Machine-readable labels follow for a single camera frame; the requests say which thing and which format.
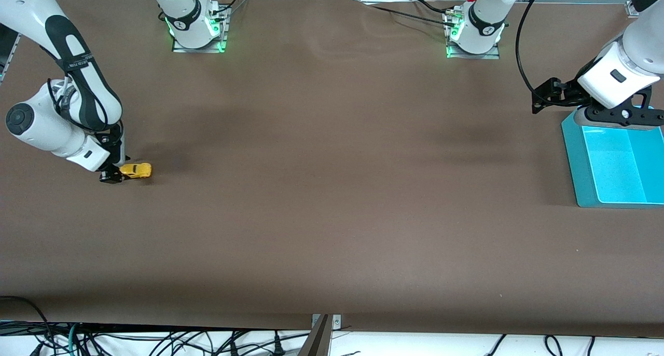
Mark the black right camera bracket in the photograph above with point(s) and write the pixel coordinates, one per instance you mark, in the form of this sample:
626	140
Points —
106	147

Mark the teal plastic bin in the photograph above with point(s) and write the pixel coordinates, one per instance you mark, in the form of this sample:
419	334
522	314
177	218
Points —
617	164

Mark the silver side frame rail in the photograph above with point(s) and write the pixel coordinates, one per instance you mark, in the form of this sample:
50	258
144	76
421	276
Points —
8	55

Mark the silver table edge bracket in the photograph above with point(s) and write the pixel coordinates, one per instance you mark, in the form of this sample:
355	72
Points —
337	322

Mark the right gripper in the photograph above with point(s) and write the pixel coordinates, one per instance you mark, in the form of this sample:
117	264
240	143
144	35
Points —
115	149

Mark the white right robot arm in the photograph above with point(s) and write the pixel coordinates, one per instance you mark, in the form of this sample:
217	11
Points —
41	127

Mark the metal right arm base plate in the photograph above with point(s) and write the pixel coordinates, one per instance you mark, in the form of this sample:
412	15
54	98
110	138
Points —
179	47

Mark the dark grey pole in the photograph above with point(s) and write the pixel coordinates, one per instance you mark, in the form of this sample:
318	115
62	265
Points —
316	343

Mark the yellow toy beetle car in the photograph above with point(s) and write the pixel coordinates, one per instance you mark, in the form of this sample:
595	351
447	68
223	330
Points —
136	170

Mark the black power plug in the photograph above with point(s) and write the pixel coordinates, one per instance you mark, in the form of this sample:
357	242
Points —
278	348

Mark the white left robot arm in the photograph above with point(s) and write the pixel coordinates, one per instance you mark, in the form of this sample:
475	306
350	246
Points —
485	13

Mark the black camera bracket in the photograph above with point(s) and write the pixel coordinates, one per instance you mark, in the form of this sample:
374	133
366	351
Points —
625	113
106	147

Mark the black left camera bracket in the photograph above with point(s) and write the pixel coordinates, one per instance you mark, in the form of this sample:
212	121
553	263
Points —
625	113

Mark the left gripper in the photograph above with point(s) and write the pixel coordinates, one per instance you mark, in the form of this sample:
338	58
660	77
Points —
567	93

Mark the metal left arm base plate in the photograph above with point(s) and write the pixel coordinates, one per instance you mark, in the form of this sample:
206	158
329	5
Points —
493	56

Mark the silver table corner clamp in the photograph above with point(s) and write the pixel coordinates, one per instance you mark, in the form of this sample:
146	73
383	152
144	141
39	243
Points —
629	8

